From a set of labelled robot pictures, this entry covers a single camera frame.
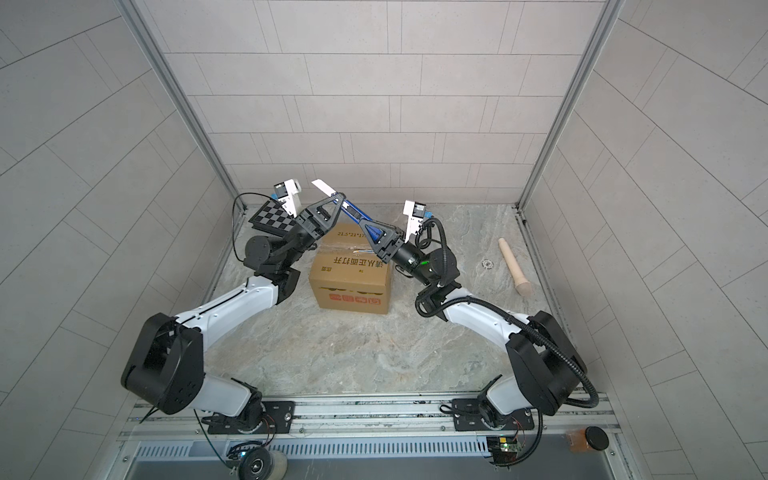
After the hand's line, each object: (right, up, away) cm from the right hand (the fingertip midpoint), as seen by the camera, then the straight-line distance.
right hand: (360, 231), depth 62 cm
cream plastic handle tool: (+47, -17, +29) cm, 58 cm away
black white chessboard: (-38, +5, +46) cm, 60 cm away
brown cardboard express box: (-5, -11, +15) cm, 20 cm away
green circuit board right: (+32, -50, +6) cm, 60 cm away
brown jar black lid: (+47, -43, -1) cm, 64 cm away
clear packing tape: (-5, -5, +20) cm, 22 cm away
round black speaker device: (-19, -45, -5) cm, 49 cm away
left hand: (-2, +5, -2) cm, 6 cm away
